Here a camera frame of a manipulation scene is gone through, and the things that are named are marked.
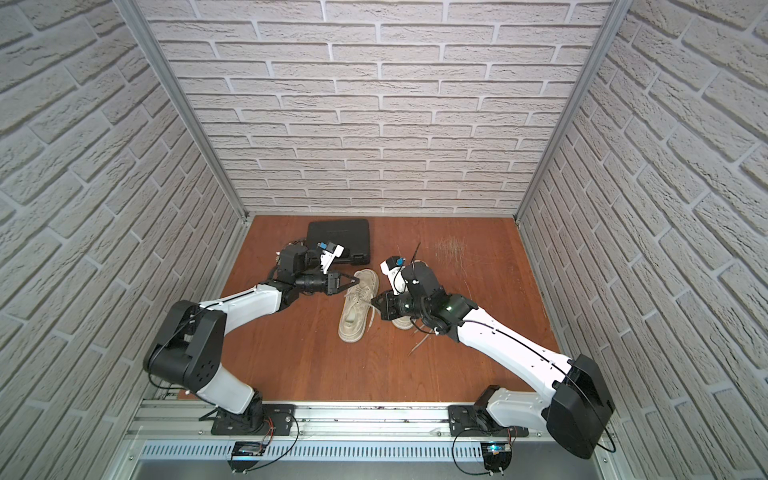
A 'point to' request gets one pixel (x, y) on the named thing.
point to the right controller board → (496, 456)
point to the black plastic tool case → (353, 235)
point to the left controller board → (245, 456)
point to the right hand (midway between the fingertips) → (377, 301)
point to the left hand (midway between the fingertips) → (361, 279)
